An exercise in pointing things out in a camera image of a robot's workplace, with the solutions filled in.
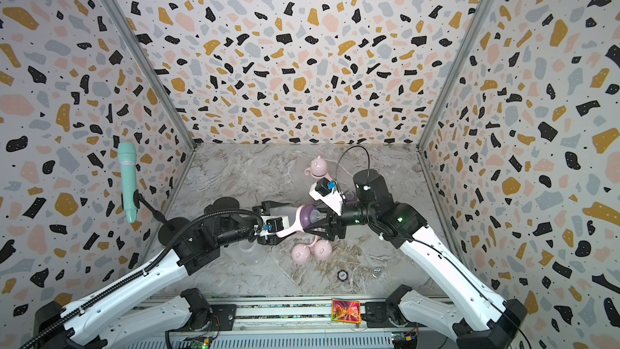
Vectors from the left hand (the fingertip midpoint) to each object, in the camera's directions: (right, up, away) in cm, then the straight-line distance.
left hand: (293, 209), depth 69 cm
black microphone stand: (-48, -10, +20) cm, 53 cm away
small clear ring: (+26, -23, +12) cm, 37 cm away
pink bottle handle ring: (+2, -2, -9) cm, 10 cm away
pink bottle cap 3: (+8, -17, +15) cm, 24 cm away
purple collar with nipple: (+5, 0, -9) cm, 10 cm away
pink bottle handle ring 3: (+5, -15, +19) cm, 25 cm away
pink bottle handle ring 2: (+2, +10, +31) cm, 33 cm away
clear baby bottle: (-14, -15, +7) cm, 22 cm away
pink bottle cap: (+7, +12, +24) cm, 28 cm away
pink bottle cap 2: (+1, -18, +14) cm, 23 cm away
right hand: (+6, -1, -6) cm, 9 cm away
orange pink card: (+16, -32, +6) cm, 36 cm away
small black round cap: (+15, -25, +14) cm, 32 cm away
